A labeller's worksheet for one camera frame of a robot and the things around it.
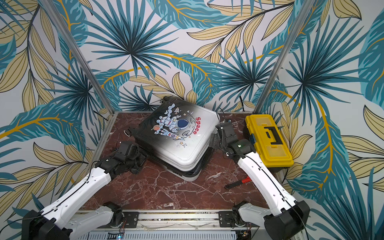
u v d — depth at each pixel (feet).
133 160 2.17
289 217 1.22
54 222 1.26
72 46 2.64
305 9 2.27
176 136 2.60
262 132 2.89
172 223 2.41
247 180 2.85
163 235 2.31
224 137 1.80
